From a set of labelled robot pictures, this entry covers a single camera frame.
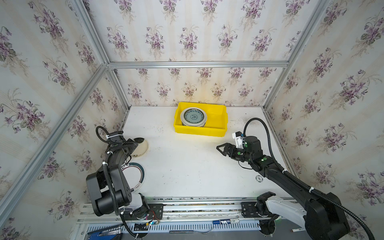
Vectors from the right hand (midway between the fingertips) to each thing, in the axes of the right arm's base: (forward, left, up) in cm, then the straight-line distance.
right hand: (219, 150), depth 80 cm
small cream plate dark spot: (+11, +49, -15) cm, 52 cm away
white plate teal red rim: (-7, +49, -15) cm, 52 cm away
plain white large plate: (+25, +7, -9) cm, 28 cm away
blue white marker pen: (-31, -2, -13) cm, 33 cm away
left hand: (+6, +54, -6) cm, 55 cm away
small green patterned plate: (+33, +13, -8) cm, 37 cm away
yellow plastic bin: (+29, -3, -12) cm, 31 cm away
